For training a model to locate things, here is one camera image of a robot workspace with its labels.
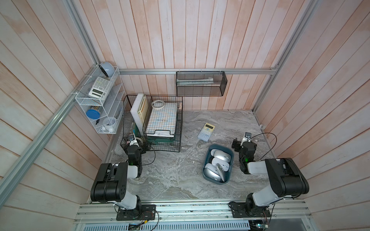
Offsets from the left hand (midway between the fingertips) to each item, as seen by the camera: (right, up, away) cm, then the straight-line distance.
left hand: (138, 141), depth 93 cm
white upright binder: (+3, +19, -8) cm, 21 cm away
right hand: (+70, +2, 0) cm, 70 cm away
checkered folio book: (+17, +13, -7) cm, 23 cm away
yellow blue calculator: (+47, +5, +11) cm, 48 cm away
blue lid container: (-19, +17, -17) cm, 31 cm away
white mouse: (+52, -15, -11) cm, 55 cm away
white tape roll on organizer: (+12, +28, +5) cm, 31 cm away
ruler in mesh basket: (+31, +38, -5) cm, 49 cm away
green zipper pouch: (+13, +1, -3) cm, 13 cm away
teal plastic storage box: (+45, -13, -3) cm, 47 cm away
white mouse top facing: (+55, -9, -1) cm, 55 cm away
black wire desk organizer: (-10, +9, +13) cm, 18 cm away
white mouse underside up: (+47, -19, -10) cm, 51 cm away
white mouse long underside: (+55, -13, -8) cm, 57 cm away
